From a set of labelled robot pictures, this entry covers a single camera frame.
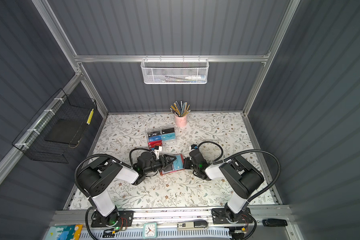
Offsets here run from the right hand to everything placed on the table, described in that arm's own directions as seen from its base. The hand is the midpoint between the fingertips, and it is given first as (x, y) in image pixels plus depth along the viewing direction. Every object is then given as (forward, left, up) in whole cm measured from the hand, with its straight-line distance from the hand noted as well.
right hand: (185, 161), depth 94 cm
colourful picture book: (-37, +53, +3) cm, 65 cm away
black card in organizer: (+17, +21, +8) cm, 28 cm away
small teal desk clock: (-36, +16, +3) cm, 40 cm away
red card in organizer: (+11, +22, +3) cm, 25 cm away
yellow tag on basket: (+13, +53, +27) cm, 61 cm away
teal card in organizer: (+16, +11, +6) cm, 20 cm away
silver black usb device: (-34, -5, +5) cm, 35 cm away
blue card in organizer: (+14, +22, +6) cm, 27 cm away
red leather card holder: (-1, +1, +2) cm, 3 cm away
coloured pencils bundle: (+36, +3, +11) cm, 38 cm away
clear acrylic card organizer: (+18, +13, +9) cm, 24 cm away
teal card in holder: (-3, +4, +3) cm, 6 cm away
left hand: (-3, +5, +8) cm, 9 cm away
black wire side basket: (-2, +63, +32) cm, 71 cm away
